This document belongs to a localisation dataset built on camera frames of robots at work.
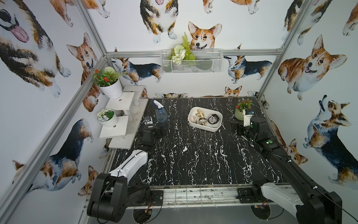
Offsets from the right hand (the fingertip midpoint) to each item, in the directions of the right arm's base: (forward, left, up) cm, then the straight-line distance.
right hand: (238, 120), depth 80 cm
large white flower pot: (+18, +75, +17) cm, 79 cm away
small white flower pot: (0, +74, +4) cm, 75 cm away
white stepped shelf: (-5, +67, -4) cm, 67 cm away
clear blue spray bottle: (+20, +50, -19) cm, 58 cm away
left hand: (+3, +50, -6) cm, 51 cm away
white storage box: (+5, +14, -15) cm, 21 cm away
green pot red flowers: (+20, -9, -10) cm, 24 cm away
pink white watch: (+16, +26, -19) cm, 36 cm away
